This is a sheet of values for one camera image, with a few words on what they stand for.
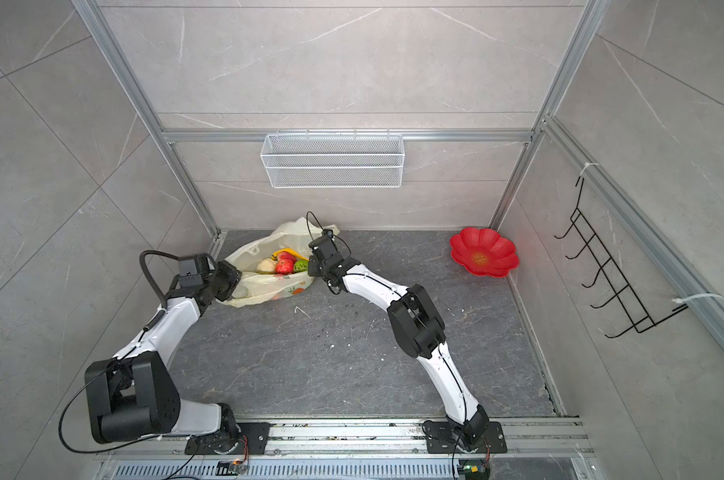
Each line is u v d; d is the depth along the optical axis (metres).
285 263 1.03
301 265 1.01
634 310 0.62
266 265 1.01
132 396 0.45
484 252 1.14
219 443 0.67
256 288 0.90
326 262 0.76
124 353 0.45
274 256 1.07
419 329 0.57
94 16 0.68
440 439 0.73
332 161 1.01
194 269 0.66
